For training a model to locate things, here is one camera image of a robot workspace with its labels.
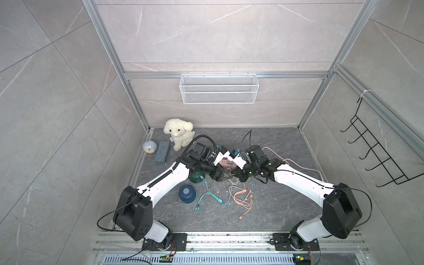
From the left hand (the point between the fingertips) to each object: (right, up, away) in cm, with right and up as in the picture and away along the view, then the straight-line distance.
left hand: (229, 171), depth 77 cm
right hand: (+2, -1, +5) cm, 6 cm away
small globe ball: (-48, +11, +23) cm, 54 cm away
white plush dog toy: (-27, +19, +20) cm, 39 cm away
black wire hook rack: (+61, +2, -17) cm, 64 cm away
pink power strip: (0, +1, +20) cm, 20 cm away
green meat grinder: (-17, -4, +7) cm, 19 cm away
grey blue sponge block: (-41, +6, +24) cm, 47 cm away
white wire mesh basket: (-5, +47, +23) cm, 53 cm away
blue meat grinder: (-20, -11, 0) cm, 23 cm away
